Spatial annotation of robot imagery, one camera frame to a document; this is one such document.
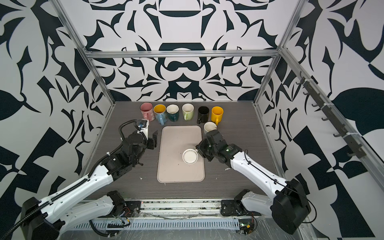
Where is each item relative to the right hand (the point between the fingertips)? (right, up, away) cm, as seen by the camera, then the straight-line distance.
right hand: (194, 147), depth 79 cm
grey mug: (+10, +10, +16) cm, 22 cm away
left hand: (-21, +10, -4) cm, 24 cm away
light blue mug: (-22, +18, +21) cm, 35 cm away
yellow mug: (+16, +17, +23) cm, 33 cm away
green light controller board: (+24, -36, -7) cm, 44 cm away
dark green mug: (-15, +20, +26) cm, 36 cm away
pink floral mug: (-31, +20, +23) cm, 44 cm away
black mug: (+6, +17, +24) cm, 30 cm away
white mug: (-2, -5, -1) cm, 5 cm away
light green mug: (-4, +21, +28) cm, 35 cm away
